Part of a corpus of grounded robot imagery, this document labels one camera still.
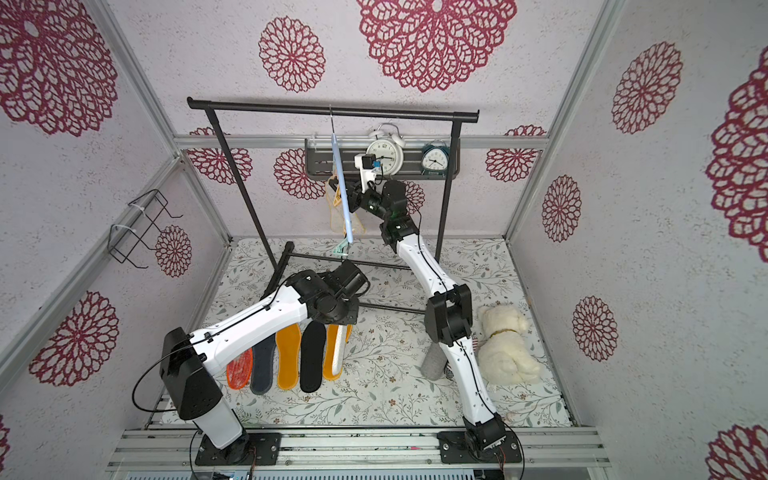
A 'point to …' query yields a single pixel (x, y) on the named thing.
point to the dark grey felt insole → (261, 375)
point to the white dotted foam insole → (313, 344)
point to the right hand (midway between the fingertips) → (330, 177)
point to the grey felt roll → (434, 362)
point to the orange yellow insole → (287, 348)
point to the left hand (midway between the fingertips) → (347, 317)
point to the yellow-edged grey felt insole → (329, 349)
